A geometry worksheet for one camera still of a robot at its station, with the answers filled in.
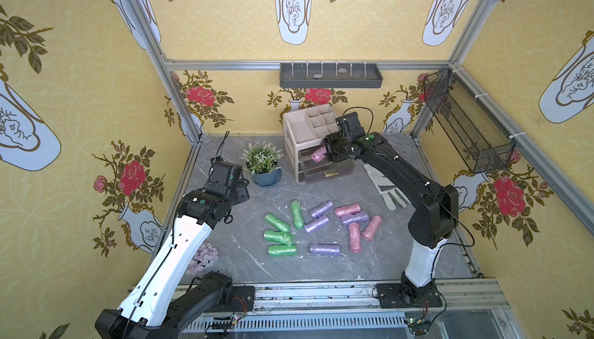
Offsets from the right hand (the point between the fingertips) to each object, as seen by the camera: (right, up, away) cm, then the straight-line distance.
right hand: (315, 146), depth 85 cm
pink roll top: (+13, -25, +7) cm, 29 cm away
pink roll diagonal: (+22, -31, +3) cm, 38 cm away
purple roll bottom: (+3, -37, -3) cm, 37 cm away
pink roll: (+1, -3, +2) cm, 4 cm away
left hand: (-25, -14, -10) cm, 30 cm away
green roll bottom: (-12, -37, -4) cm, 39 cm away
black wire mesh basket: (+60, +3, -2) cm, 60 cm away
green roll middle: (-12, -33, -2) cm, 35 cm away
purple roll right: (+18, -27, +4) cm, 33 cm away
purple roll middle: (0, -30, +3) cm, 30 cm away
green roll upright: (-7, -25, +7) cm, 27 cm away
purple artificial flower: (-36, -35, -12) cm, 52 cm away
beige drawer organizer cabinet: (-4, +6, +5) cm, 9 cm away
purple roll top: (+3, -25, +7) cm, 27 cm away
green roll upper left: (-14, -29, +3) cm, 32 cm away
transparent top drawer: (0, -10, +9) cm, 13 cm away
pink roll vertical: (+15, -34, 0) cm, 37 cm away
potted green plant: (-20, -6, +4) cm, 21 cm away
